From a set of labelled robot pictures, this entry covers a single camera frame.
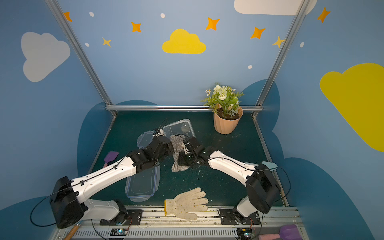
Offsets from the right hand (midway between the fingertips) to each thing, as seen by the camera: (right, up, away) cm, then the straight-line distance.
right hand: (178, 160), depth 81 cm
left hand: (-1, +9, -2) cm, 9 cm away
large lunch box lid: (-22, -15, +3) cm, 27 cm away
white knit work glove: (+3, -23, -3) cm, 23 cm away
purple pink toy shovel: (+53, -32, -11) cm, 63 cm away
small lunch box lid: (-27, +10, +25) cm, 38 cm away
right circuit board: (+34, -33, -10) cm, 48 cm away
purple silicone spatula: (-45, -1, +15) cm, 48 cm away
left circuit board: (-28, -33, -10) cm, 44 cm away
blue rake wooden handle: (-49, -31, -12) cm, 59 cm away
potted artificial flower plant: (+28, +35, +11) cm, 46 cm away
